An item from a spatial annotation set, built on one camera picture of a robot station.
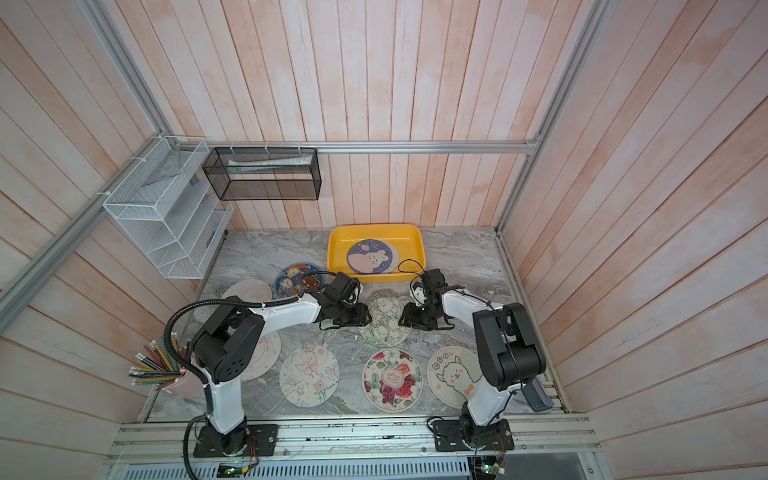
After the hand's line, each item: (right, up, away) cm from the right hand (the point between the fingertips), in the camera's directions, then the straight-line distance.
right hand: (406, 321), depth 94 cm
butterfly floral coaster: (-29, -13, -10) cm, 33 cm away
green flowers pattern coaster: (-7, -3, -1) cm, 8 cm away
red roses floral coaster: (-5, -15, -11) cm, 19 cm away
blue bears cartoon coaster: (-41, +11, +10) cm, 44 cm away
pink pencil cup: (-57, -12, -20) cm, 62 cm away
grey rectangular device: (+33, -16, -17) cm, 40 cm away
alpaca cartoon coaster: (+12, -13, -10) cm, 20 cm away
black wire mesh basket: (-50, +51, +11) cm, 73 cm away
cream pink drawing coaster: (-3, +20, +17) cm, 26 cm away
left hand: (-13, 0, -1) cm, 13 cm away
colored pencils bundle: (-66, -6, -20) cm, 69 cm away
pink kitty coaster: (-54, +9, +7) cm, 55 cm away
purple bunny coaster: (-10, +21, +16) cm, 28 cm away
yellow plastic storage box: (+3, +28, +22) cm, 36 cm away
